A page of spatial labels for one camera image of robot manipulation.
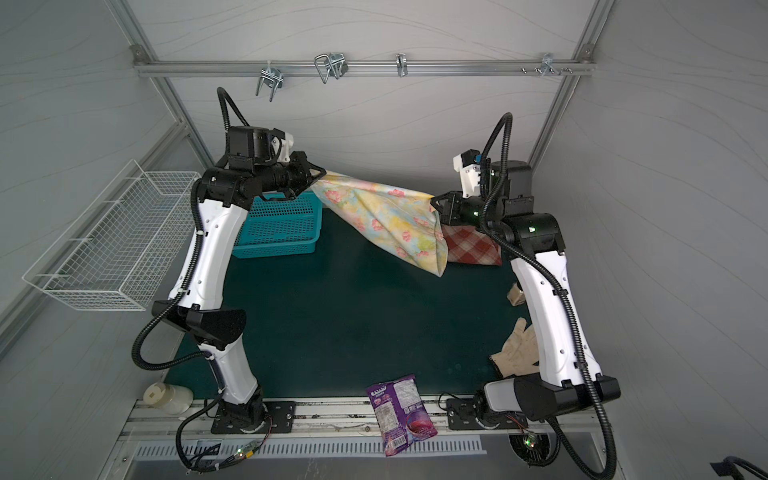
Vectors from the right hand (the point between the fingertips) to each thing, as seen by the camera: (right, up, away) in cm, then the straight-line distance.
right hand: (440, 192), depth 65 cm
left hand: (-26, +7, +6) cm, 27 cm away
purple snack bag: (-8, -54, +8) cm, 55 cm away
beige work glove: (+26, -43, +19) cm, 54 cm away
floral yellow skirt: (-7, -6, +17) cm, 19 cm away
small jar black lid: (+28, -28, +26) cm, 47 cm away
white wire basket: (-74, -14, +4) cm, 76 cm away
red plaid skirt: (+16, -13, +41) cm, 46 cm away
